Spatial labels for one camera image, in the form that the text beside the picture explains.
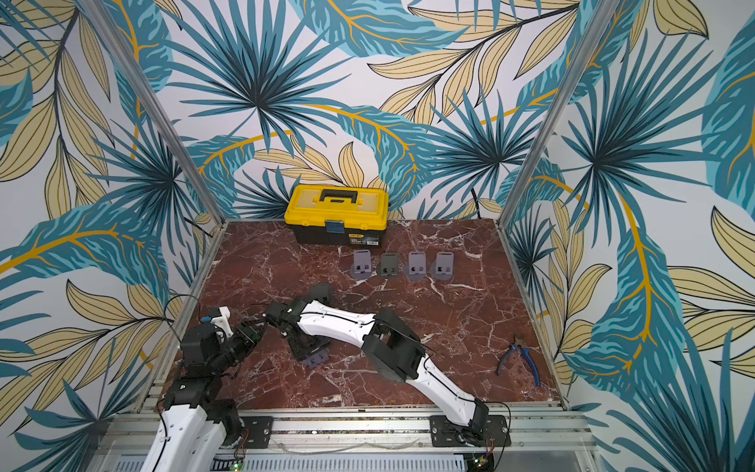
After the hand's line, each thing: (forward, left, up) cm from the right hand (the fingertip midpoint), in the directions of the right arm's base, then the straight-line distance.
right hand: (311, 350), depth 87 cm
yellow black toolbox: (+39, -7, +17) cm, 43 cm away
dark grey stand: (+27, -24, +5) cm, 36 cm away
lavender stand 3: (+25, -43, +4) cm, 50 cm away
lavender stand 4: (-4, -2, +3) cm, 5 cm away
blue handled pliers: (0, -62, +1) cm, 62 cm away
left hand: (+3, +10, +11) cm, 15 cm away
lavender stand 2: (+25, -34, +5) cm, 43 cm away
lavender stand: (+27, -15, +6) cm, 31 cm away
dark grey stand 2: (+19, -2, +1) cm, 19 cm away
